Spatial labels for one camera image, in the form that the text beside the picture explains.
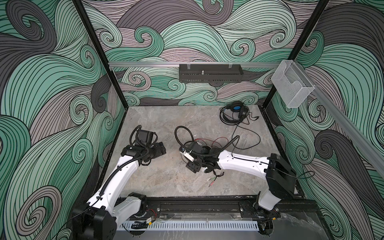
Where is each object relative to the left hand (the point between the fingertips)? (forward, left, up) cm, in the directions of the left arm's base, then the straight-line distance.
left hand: (160, 149), depth 81 cm
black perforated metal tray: (+47, -29, +19) cm, 59 cm away
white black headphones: (-4, -12, +7) cm, 14 cm away
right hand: (-3, -17, -5) cm, 18 cm away
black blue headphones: (+40, -52, -12) cm, 67 cm away
